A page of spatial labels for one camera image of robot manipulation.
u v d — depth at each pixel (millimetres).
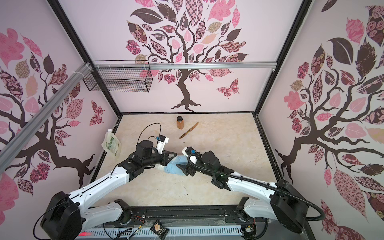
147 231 699
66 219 389
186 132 1095
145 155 627
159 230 686
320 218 400
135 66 915
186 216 745
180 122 1065
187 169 657
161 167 812
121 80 1217
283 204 405
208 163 579
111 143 900
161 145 712
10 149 503
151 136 721
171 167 774
